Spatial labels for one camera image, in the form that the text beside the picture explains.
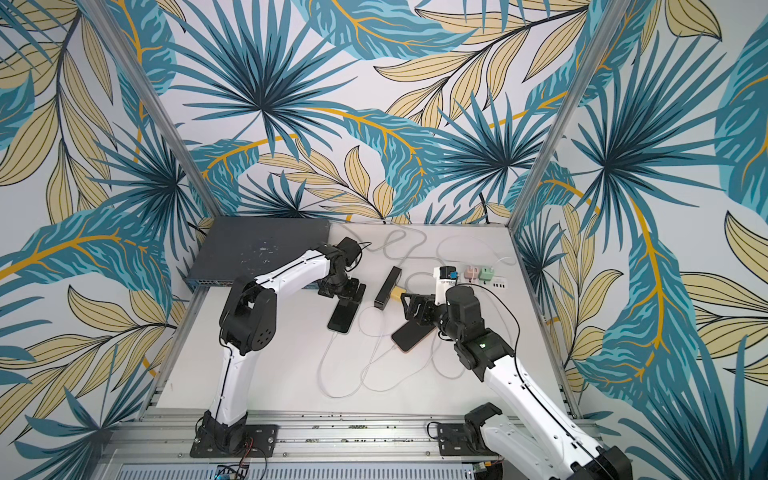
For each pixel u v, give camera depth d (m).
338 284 0.82
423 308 0.68
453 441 0.73
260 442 0.74
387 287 0.98
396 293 0.98
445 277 0.67
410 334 0.90
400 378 0.84
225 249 1.06
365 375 0.84
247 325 0.56
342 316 0.95
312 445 0.74
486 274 0.98
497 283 1.00
